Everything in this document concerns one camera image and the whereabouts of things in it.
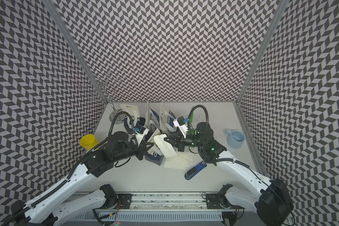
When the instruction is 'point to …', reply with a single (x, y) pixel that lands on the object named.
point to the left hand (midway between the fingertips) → (151, 145)
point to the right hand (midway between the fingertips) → (165, 142)
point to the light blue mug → (235, 138)
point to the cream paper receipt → (165, 147)
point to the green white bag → (189, 131)
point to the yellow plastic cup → (88, 141)
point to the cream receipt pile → (180, 161)
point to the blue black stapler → (195, 170)
